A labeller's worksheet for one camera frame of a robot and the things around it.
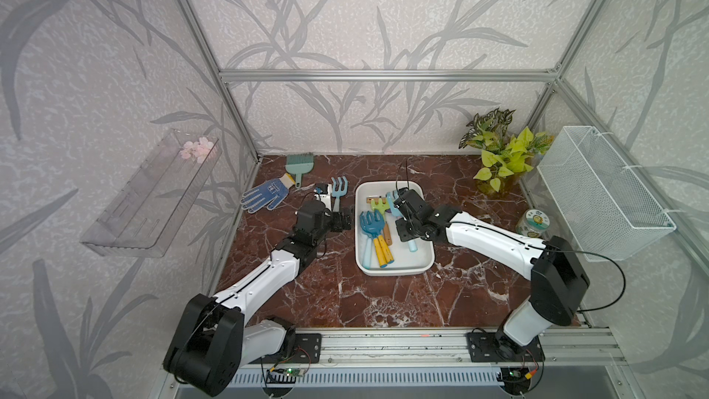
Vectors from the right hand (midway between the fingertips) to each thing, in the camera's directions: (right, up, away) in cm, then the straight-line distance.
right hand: (403, 224), depth 87 cm
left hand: (-20, +6, -2) cm, 21 cm away
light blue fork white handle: (-23, +9, +21) cm, 33 cm away
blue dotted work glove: (-49, +9, +21) cm, 54 cm away
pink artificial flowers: (-59, +23, -10) cm, 64 cm away
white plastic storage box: (+1, -11, +1) cm, 12 cm away
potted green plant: (+34, +22, +4) cm, 41 cm away
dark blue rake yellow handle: (-9, -2, +9) cm, 13 cm away
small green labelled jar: (+44, 0, +4) cm, 44 cm away
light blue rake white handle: (-4, +6, -18) cm, 19 cm away
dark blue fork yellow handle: (-10, -1, +10) cm, 14 cm away
